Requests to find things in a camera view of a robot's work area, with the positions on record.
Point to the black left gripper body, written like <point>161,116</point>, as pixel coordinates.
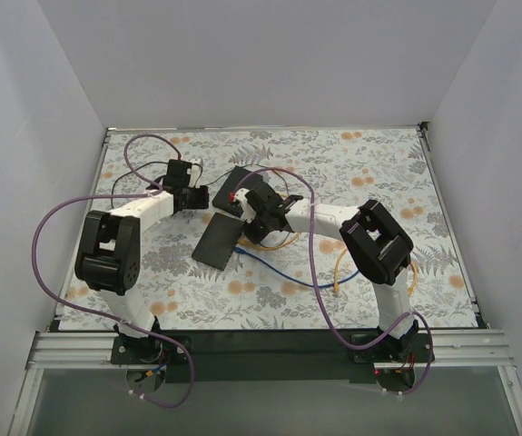
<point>199,196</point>

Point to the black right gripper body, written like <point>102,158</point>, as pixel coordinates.
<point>255,222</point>

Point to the black network switch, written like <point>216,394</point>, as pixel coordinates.
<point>239,177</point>
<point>218,241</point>

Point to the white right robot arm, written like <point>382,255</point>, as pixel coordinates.
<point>377,244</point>

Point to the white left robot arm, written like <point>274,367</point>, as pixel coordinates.
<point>108,260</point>

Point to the floral patterned table mat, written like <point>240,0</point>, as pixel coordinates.
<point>307,283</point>

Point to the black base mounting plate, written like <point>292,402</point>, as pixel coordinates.
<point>295,355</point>

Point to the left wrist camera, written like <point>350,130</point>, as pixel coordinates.
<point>182,174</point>

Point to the aluminium frame rail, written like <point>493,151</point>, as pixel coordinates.
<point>93,350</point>

